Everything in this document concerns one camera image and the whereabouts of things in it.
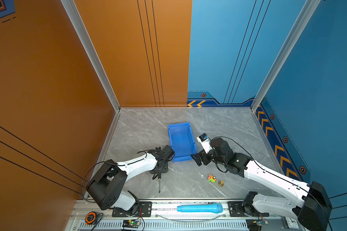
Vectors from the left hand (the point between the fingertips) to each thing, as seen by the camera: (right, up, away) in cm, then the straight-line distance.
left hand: (162, 168), depth 88 cm
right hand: (+20, +13, -10) cm, 25 cm away
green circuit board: (-13, -22, -17) cm, 31 cm away
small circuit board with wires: (+50, -20, -18) cm, 57 cm away
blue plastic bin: (+13, +15, +11) cm, 22 cm away
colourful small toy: (+29, -3, -7) cm, 30 cm away
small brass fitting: (+34, -6, -8) cm, 35 cm away
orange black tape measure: (-33, -18, -19) cm, 42 cm away
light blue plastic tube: (+29, -14, -17) cm, 36 cm away
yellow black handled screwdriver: (-1, -4, -5) cm, 7 cm away
